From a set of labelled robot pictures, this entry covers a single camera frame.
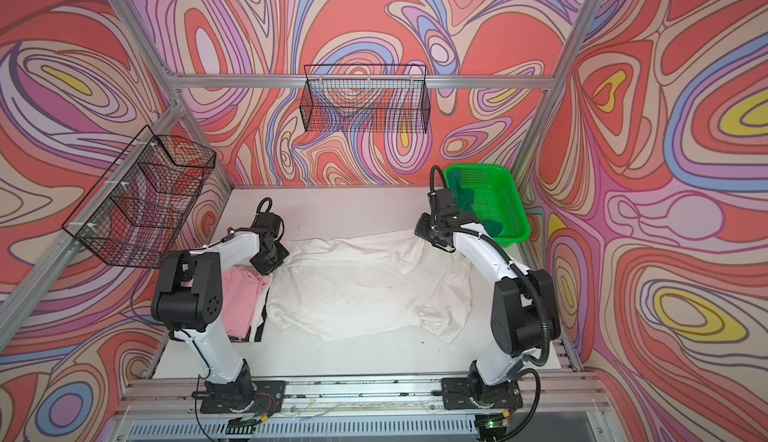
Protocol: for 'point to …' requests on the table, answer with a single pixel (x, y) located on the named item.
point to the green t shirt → (464, 199)
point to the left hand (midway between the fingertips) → (285, 259)
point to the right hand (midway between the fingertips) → (425, 235)
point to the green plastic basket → (497, 198)
